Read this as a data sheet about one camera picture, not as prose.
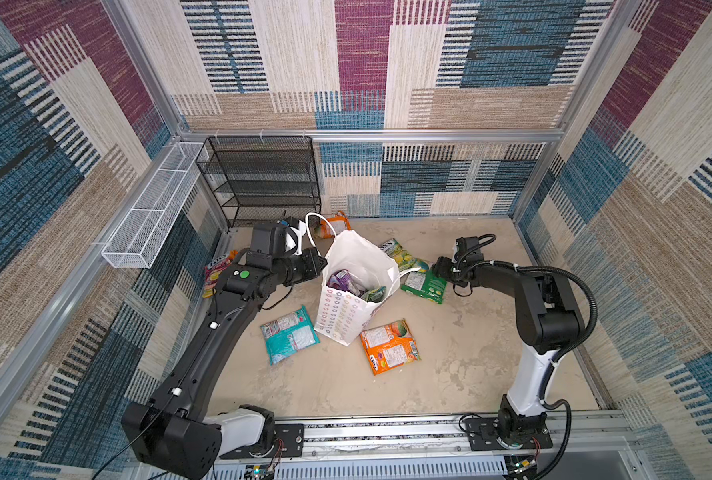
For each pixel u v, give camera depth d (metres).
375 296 0.86
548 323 0.53
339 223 1.15
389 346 0.87
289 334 0.89
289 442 0.73
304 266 0.64
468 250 0.82
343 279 0.94
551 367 0.55
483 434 0.73
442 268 0.93
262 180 1.09
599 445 0.72
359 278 0.97
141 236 0.92
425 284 0.99
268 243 0.54
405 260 1.04
